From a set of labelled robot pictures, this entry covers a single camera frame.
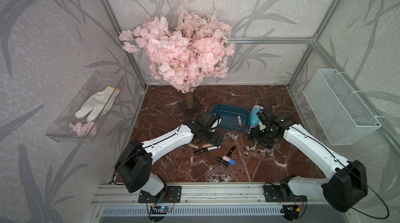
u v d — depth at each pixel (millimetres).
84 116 631
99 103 676
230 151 864
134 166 419
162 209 702
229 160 830
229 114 1052
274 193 732
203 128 629
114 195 760
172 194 735
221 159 839
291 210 750
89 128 561
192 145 887
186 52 669
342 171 402
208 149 867
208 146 865
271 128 571
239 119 992
